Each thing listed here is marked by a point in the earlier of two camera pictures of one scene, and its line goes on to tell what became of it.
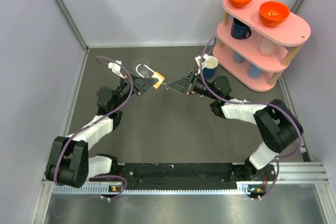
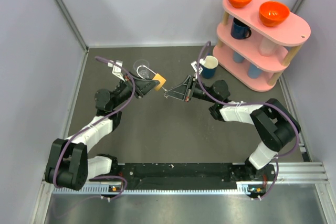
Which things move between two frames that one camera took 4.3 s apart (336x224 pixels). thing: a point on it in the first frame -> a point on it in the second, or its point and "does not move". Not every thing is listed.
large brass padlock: x=155 y=75 does not move
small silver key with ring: x=166 y=86 -> x=165 y=90
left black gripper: x=142 y=84 does not move
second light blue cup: x=253 y=72 does not move
